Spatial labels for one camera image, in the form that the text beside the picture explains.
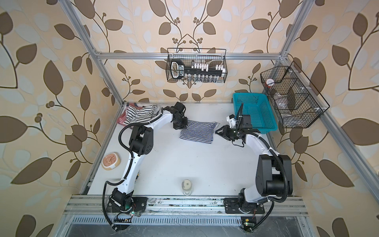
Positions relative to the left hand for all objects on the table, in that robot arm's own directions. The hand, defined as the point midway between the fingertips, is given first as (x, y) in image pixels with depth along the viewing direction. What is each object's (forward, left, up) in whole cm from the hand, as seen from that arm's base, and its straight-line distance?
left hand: (184, 124), depth 105 cm
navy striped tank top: (-5, -11, 0) cm, 12 cm away
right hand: (-14, -21, +10) cm, 27 cm away
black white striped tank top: (+8, +38, +2) cm, 39 cm away
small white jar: (-43, -4, +8) cm, 44 cm away
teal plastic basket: (+17, -58, +1) cm, 61 cm away
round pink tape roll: (-28, +42, 0) cm, 51 cm away
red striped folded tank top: (+3, +45, +2) cm, 45 cm away
